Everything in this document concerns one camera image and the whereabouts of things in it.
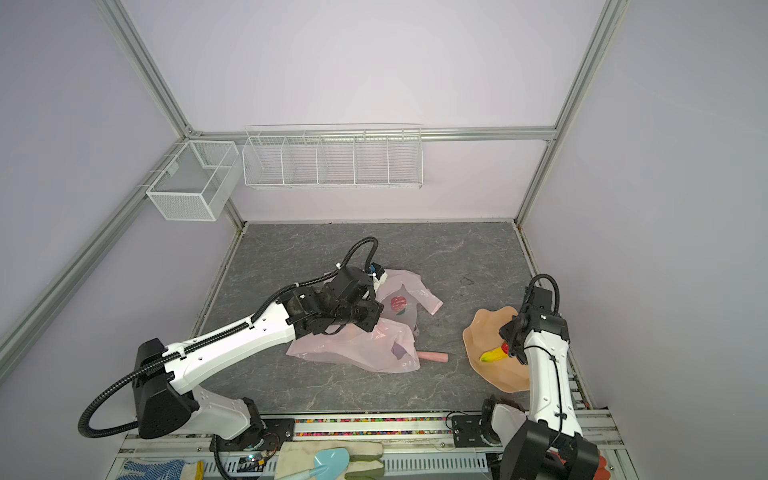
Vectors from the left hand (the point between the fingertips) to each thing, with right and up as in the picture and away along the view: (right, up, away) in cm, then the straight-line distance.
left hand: (381, 312), depth 74 cm
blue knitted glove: (-49, -35, -6) cm, 61 cm away
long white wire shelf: (-17, +47, +25) cm, 56 cm away
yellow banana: (+31, -14, +9) cm, 36 cm away
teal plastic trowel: (-11, -34, -5) cm, 36 cm away
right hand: (+36, -9, +7) cm, 38 cm away
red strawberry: (+33, -10, +5) cm, 35 cm away
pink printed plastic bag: (+2, -8, -2) cm, 9 cm away
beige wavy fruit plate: (+30, -10, +15) cm, 35 cm away
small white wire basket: (-65, +40, +28) cm, 81 cm away
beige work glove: (-19, -34, -4) cm, 39 cm away
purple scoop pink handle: (+14, -15, +10) cm, 23 cm away
